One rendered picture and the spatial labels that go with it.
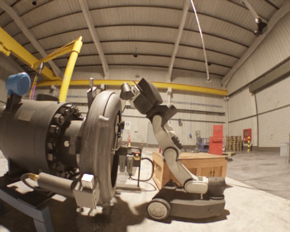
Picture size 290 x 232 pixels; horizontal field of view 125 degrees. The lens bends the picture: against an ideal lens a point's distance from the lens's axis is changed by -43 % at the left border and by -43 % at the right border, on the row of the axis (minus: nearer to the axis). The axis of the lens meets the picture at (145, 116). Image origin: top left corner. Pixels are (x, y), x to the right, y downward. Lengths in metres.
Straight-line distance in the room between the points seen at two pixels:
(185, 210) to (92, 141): 0.91
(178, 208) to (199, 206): 0.17
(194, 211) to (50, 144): 1.11
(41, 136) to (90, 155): 0.35
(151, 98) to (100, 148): 0.85
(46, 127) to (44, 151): 0.13
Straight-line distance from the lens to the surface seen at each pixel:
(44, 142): 0.79
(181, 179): 1.26
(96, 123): 0.58
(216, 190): 1.27
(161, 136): 1.24
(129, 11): 9.42
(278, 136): 9.50
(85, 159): 0.58
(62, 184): 0.60
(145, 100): 1.30
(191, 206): 1.15
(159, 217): 1.18
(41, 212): 0.81
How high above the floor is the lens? 0.68
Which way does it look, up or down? 10 degrees up
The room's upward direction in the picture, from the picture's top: 4 degrees clockwise
